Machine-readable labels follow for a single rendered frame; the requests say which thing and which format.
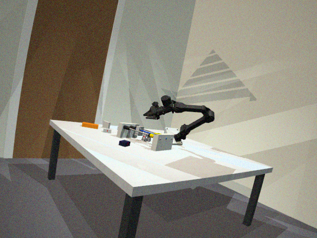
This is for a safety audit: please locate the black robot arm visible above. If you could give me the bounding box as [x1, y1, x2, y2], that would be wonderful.
[161, 95, 214, 142]

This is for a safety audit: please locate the orange rectangular block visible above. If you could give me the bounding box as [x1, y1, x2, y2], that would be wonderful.
[82, 122, 98, 129]

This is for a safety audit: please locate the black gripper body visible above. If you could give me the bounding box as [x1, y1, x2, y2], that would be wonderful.
[151, 106, 166, 119]

